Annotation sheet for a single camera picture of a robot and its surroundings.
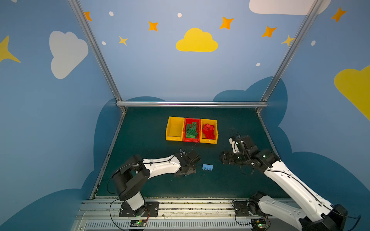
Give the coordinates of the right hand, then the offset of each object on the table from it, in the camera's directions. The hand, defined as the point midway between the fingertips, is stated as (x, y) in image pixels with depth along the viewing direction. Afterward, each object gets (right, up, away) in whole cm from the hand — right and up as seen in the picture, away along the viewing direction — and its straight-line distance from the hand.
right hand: (227, 155), depth 77 cm
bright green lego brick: (-21, +8, +24) cm, 33 cm away
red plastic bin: (-20, +19, +27) cm, 38 cm away
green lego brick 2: (-21, +15, +31) cm, 40 cm away
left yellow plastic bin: (-31, +14, +29) cm, 45 cm away
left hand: (-20, -12, +10) cm, 25 cm away
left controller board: (-46, -32, -7) cm, 57 cm away
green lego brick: (-16, +16, +30) cm, 38 cm away
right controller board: (+14, -34, -6) cm, 37 cm away
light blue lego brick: (-9, -9, +9) cm, 16 cm away
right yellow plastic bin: (-11, +7, +21) cm, 25 cm away
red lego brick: (-6, +13, +24) cm, 28 cm away
